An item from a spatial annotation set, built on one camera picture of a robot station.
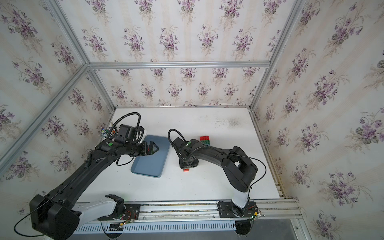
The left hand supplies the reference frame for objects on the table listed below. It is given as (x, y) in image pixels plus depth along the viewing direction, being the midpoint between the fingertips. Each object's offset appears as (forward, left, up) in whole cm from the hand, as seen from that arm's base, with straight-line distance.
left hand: (153, 150), depth 78 cm
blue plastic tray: (-2, +3, -16) cm, 16 cm away
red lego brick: (+16, -29, -13) cm, 36 cm away
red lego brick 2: (-5, -17, -15) cm, 23 cm away
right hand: (-3, -18, -13) cm, 23 cm away
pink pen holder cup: (+15, +33, -5) cm, 37 cm away
